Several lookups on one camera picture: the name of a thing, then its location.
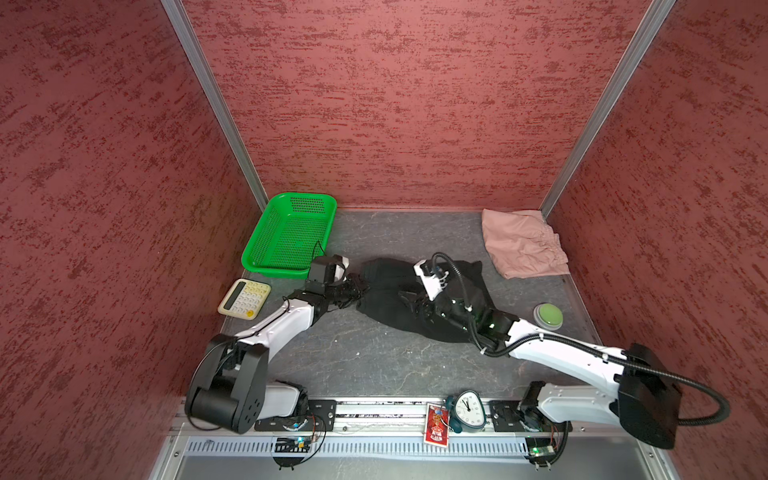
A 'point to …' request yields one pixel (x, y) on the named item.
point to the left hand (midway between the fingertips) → (372, 290)
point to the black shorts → (384, 280)
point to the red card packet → (436, 426)
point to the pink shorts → (522, 243)
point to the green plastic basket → (295, 229)
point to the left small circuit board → (293, 444)
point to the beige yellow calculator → (244, 299)
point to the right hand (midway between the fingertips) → (408, 292)
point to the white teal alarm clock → (466, 411)
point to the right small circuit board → (541, 450)
